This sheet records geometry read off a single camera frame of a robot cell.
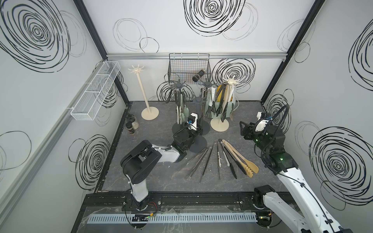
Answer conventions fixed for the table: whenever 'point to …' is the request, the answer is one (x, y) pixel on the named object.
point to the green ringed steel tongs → (185, 112)
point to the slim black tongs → (205, 162)
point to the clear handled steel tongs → (211, 104)
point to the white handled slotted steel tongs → (232, 99)
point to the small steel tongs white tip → (219, 158)
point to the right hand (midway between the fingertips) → (247, 123)
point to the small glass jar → (135, 124)
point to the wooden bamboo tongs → (250, 168)
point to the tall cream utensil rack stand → (148, 113)
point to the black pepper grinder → (196, 77)
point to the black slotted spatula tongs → (221, 106)
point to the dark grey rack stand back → (205, 126)
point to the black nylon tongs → (238, 162)
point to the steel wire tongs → (171, 92)
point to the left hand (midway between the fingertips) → (201, 116)
